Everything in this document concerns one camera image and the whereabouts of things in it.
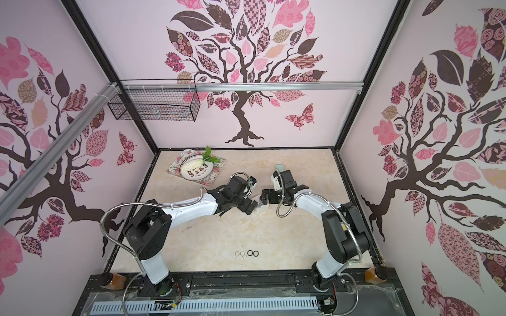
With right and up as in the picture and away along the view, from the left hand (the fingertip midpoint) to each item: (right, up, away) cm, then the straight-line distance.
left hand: (249, 201), depth 91 cm
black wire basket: (-46, +50, +4) cm, 68 cm away
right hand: (+10, +3, +2) cm, 11 cm away
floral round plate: (-32, +16, +19) cm, 40 cm away
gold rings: (-4, -21, -9) cm, 23 cm away
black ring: (0, -20, -9) cm, 22 cm away
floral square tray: (-44, +15, +20) cm, 51 cm away
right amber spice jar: (+47, -22, -22) cm, 56 cm away
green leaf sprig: (-26, +22, +23) cm, 41 cm away
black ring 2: (+4, -21, -9) cm, 23 cm away
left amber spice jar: (-47, -24, -23) cm, 58 cm away
